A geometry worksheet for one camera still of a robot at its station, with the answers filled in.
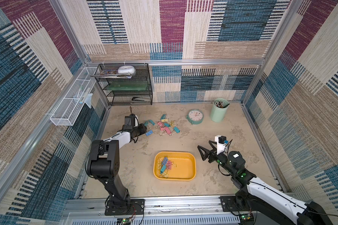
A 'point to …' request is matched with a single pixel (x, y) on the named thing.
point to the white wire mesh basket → (66, 113)
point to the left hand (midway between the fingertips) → (144, 127)
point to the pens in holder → (219, 103)
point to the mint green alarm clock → (195, 116)
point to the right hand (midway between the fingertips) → (204, 142)
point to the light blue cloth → (88, 100)
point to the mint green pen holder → (218, 114)
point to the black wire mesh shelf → (126, 84)
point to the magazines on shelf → (112, 74)
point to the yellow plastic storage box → (175, 166)
